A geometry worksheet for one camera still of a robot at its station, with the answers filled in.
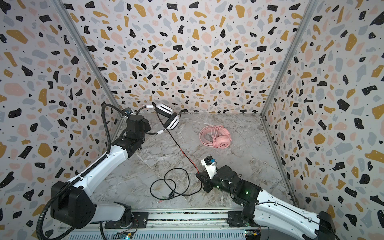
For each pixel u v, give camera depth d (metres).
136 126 0.59
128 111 0.68
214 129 1.04
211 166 0.62
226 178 0.53
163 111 0.76
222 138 0.96
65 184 0.41
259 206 0.50
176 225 0.73
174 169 0.92
